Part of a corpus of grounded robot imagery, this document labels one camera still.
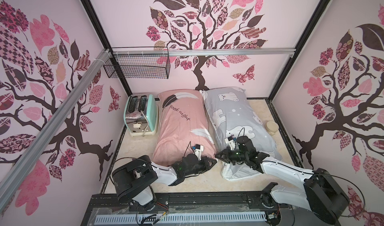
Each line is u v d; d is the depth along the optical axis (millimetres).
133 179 448
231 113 906
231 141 794
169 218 699
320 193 411
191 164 637
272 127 953
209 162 751
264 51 939
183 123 875
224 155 732
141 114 871
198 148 776
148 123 897
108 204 742
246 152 657
